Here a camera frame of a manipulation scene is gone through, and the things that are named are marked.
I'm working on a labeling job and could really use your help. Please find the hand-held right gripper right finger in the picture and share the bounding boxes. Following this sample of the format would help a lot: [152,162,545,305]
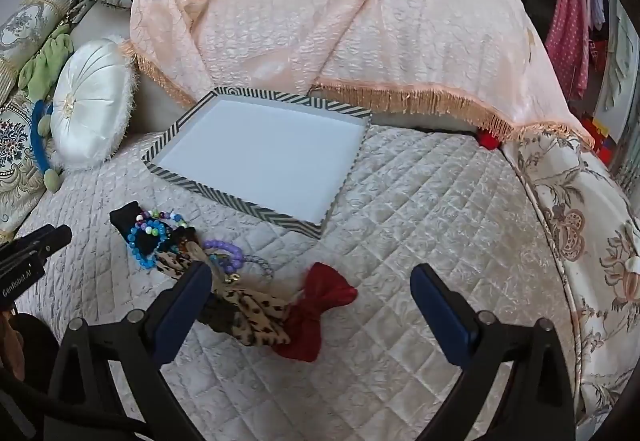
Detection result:
[410,263,577,441]

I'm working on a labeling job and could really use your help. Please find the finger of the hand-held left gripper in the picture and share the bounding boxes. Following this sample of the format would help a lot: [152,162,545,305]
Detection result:
[10,223,74,258]

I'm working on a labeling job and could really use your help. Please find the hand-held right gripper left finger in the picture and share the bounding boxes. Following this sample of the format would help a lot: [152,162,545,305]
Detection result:
[42,262,215,441]

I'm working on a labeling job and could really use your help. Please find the leopard print bow hair tie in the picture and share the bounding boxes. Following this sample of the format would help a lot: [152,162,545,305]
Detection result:
[152,241,301,348]

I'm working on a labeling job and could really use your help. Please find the black knit headband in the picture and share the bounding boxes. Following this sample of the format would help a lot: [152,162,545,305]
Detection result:
[110,202,173,257]

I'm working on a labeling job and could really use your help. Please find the blue bead bracelet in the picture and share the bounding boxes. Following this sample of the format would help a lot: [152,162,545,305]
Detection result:
[129,223,168,272]

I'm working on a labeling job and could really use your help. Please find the multicolour bead bracelet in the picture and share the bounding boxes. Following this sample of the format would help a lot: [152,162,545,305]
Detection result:
[135,208,188,234]

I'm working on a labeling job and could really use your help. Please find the striped rim white tray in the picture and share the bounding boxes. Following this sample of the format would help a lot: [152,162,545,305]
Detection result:
[141,87,373,240]

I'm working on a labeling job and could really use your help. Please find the beige floral embroidered cushion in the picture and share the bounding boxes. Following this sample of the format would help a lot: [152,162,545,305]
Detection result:
[0,91,57,234]

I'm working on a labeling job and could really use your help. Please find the cream quilted sofa cover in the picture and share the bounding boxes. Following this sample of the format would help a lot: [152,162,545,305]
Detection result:
[10,121,581,441]

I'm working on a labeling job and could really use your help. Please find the red bow hair clip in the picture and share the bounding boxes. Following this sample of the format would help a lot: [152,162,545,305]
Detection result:
[275,262,359,363]

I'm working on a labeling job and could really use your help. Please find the white round satin pillow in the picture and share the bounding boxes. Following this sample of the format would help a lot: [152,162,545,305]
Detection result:
[50,37,136,169]

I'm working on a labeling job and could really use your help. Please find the cream floral print cushion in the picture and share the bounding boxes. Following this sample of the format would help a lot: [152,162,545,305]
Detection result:
[502,131,640,427]

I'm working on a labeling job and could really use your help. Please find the green plush toy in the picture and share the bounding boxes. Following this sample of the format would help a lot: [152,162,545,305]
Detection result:
[19,33,75,102]

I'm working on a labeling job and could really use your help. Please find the small red object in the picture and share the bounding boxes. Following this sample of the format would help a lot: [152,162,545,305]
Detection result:
[475,128,501,150]

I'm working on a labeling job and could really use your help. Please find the pale embroidered bolster cushion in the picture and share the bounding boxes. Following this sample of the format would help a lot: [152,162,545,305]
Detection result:
[0,0,77,89]

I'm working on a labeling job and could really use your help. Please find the pink polka dot garment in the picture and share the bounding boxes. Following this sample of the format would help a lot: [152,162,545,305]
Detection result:
[545,0,591,99]

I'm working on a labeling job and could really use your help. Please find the peach fringed blanket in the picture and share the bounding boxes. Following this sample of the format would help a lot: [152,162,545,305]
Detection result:
[120,0,596,152]

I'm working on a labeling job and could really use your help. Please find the purple bead bracelet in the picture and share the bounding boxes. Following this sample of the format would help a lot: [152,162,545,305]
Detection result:
[202,239,244,274]

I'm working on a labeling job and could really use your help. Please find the grey bead bracelet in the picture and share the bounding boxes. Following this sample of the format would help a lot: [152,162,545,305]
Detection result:
[240,256,273,279]

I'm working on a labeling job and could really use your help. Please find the blue toy ring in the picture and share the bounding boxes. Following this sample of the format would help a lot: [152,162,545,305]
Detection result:
[31,100,63,193]

